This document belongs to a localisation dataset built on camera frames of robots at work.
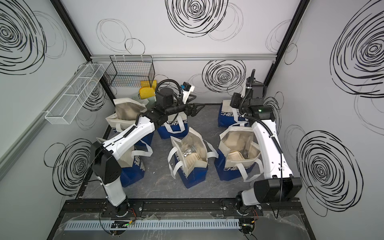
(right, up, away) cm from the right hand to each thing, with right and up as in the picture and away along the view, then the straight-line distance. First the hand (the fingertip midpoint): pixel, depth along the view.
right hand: (238, 97), depth 73 cm
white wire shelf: (-84, -5, 0) cm, 84 cm away
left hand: (-19, -2, 0) cm, 19 cm away
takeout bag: (+4, -32, +11) cm, 34 cm away
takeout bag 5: (+1, -9, +21) cm, 23 cm away
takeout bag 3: (-62, -5, +16) cm, 64 cm away
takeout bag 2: (-51, -32, -3) cm, 61 cm away
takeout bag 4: (-33, -15, +15) cm, 39 cm away
